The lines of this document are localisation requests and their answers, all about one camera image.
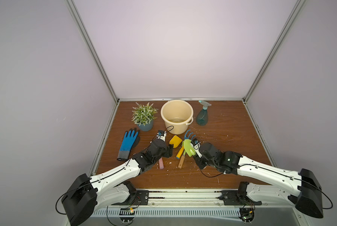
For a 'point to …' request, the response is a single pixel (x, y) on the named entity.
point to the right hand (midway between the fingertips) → (194, 152)
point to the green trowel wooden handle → (188, 148)
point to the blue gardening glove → (127, 141)
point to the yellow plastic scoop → (176, 141)
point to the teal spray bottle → (202, 117)
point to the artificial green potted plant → (143, 116)
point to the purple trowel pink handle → (161, 163)
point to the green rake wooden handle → (181, 160)
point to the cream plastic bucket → (178, 115)
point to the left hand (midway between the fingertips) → (171, 144)
